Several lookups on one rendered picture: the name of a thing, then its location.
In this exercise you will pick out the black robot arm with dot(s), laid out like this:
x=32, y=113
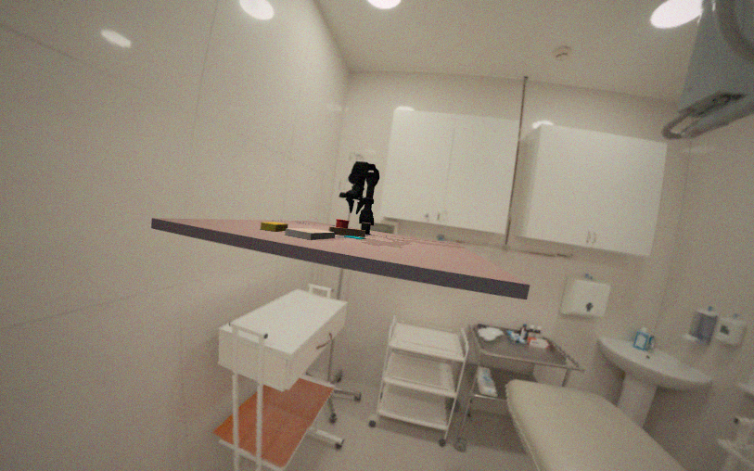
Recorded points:
x=359, y=174

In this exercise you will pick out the beige flat box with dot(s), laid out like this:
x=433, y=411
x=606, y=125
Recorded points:
x=309, y=233

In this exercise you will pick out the yellow flat block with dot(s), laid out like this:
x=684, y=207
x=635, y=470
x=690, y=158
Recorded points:
x=274, y=226

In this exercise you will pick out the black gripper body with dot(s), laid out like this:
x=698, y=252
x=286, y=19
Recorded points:
x=361, y=199

